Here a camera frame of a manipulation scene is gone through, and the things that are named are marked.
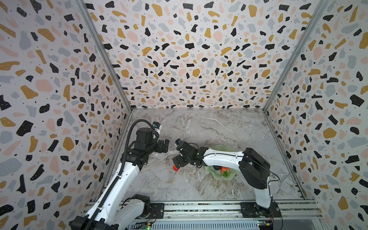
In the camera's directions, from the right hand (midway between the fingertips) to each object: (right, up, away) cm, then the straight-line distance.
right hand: (176, 156), depth 86 cm
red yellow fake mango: (-1, -8, +4) cm, 9 cm away
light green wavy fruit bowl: (+25, -11, 0) cm, 27 cm away
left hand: (-7, +13, -9) cm, 17 cm away
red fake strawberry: (+29, -8, -3) cm, 30 cm away
